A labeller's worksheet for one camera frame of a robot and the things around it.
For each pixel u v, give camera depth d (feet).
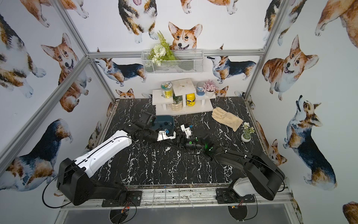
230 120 3.50
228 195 2.22
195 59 3.05
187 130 2.49
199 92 3.26
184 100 3.60
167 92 3.15
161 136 2.11
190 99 3.59
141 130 1.93
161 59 2.68
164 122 3.42
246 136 3.04
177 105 3.50
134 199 2.42
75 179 1.30
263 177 1.41
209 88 3.08
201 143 2.12
